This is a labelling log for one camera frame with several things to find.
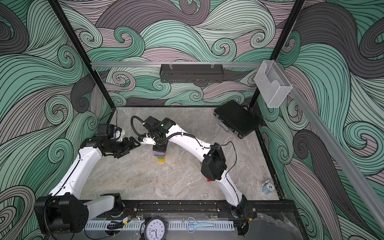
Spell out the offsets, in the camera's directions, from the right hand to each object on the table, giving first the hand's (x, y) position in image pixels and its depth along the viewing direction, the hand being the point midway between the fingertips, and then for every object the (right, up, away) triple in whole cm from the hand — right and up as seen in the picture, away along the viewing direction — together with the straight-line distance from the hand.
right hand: (158, 147), depth 81 cm
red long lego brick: (0, -6, +4) cm, 7 cm away
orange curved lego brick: (0, 0, -9) cm, 9 cm away
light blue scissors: (+19, -34, -11) cm, 41 cm away
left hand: (-13, +1, -1) cm, 13 cm away
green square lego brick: (-1, -8, +9) cm, 12 cm away
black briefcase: (+56, +14, +26) cm, 63 cm away
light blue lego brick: (0, -4, +3) cm, 5 cm away
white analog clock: (+2, -34, -15) cm, 37 cm away
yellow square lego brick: (0, -10, +9) cm, 13 cm away
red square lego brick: (+28, -19, +1) cm, 34 cm away
